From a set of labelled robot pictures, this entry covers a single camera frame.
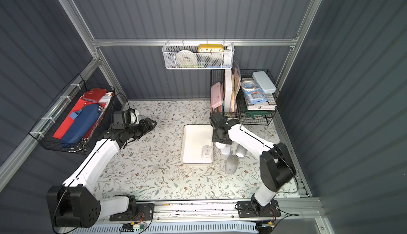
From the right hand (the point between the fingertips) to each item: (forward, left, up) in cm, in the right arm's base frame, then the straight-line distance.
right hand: (223, 141), depth 88 cm
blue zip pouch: (-2, +65, +22) cm, 69 cm away
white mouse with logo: (-5, +10, -5) cm, 12 cm away
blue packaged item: (+22, -19, +14) cm, 32 cm away
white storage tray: (+8, +17, -9) cm, 21 cm away
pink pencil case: (+33, +3, +4) cm, 34 cm away
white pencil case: (+36, -27, +13) cm, 47 cm away
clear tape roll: (+32, -16, +14) cm, 38 cm away
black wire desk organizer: (+19, -16, +1) cm, 25 cm away
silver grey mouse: (-1, -11, -11) cm, 16 cm away
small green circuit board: (-39, +43, -8) cm, 59 cm away
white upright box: (+24, -3, +16) cm, 29 cm away
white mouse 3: (-2, -2, -8) cm, 8 cm away
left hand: (+3, +38, +11) cm, 40 cm away
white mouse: (-10, -4, -7) cm, 13 cm away
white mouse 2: (-4, +2, +2) cm, 5 cm away
